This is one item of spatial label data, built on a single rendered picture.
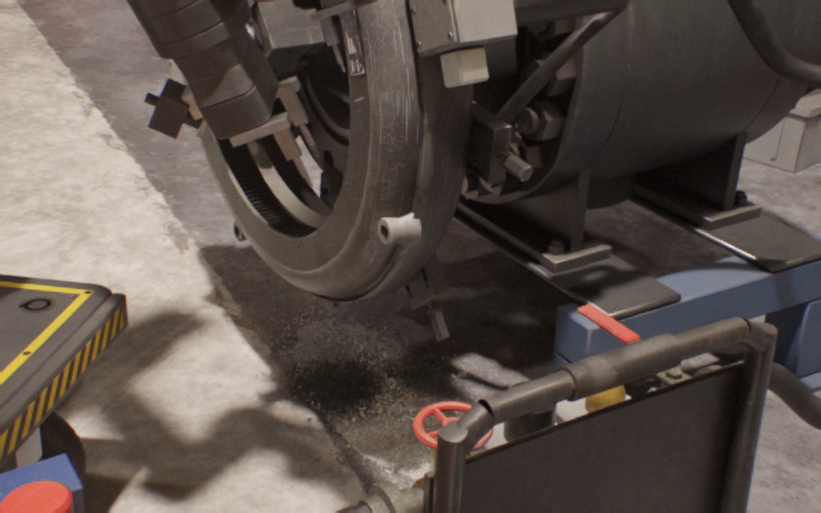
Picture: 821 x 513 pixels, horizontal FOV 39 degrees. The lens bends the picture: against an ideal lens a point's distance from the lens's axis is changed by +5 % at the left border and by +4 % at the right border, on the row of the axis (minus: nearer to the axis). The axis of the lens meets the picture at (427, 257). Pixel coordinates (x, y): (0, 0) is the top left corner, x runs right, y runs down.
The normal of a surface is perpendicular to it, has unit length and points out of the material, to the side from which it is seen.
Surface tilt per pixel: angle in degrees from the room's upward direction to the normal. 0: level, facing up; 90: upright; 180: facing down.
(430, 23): 90
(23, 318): 0
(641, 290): 0
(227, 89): 78
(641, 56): 87
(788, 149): 90
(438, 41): 90
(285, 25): 52
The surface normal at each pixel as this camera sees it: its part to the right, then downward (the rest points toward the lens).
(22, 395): 0.04, -0.89
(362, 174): -0.84, 0.22
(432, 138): 0.52, 0.42
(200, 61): 0.07, 0.69
